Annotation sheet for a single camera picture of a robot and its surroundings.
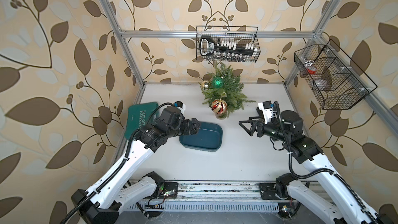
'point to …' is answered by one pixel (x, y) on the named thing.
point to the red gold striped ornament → (219, 106)
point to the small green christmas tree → (223, 100)
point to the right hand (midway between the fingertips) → (244, 120)
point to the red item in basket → (311, 72)
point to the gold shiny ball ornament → (205, 85)
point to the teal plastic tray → (209, 138)
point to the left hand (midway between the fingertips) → (191, 122)
